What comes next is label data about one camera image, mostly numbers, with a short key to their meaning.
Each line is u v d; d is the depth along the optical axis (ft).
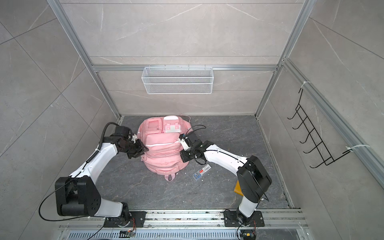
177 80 3.29
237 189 2.69
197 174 2.88
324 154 2.05
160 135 3.05
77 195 1.36
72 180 1.42
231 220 2.39
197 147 2.15
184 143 2.40
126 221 2.22
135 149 2.45
